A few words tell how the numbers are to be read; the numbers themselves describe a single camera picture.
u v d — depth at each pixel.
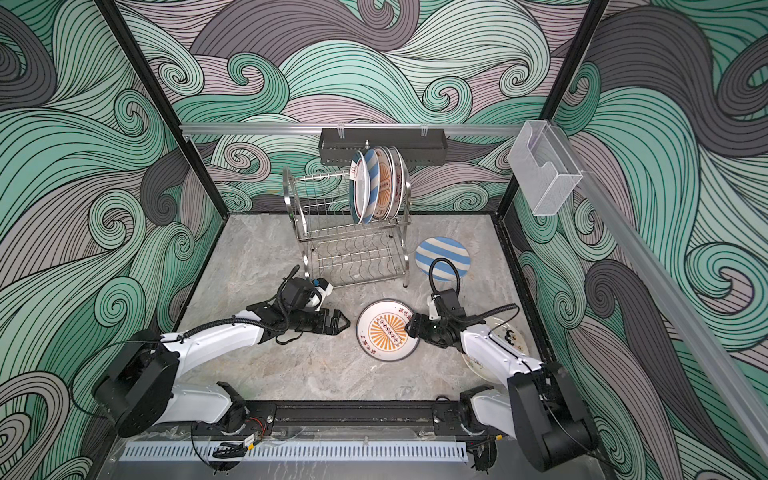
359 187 0.84
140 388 0.42
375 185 0.74
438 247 1.10
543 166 0.79
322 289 0.79
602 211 0.67
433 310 0.80
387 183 0.76
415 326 0.79
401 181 0.70
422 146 0.94
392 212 0.74
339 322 0.76
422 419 0.74
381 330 0.88
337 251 1.04
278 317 0.64
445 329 0.66
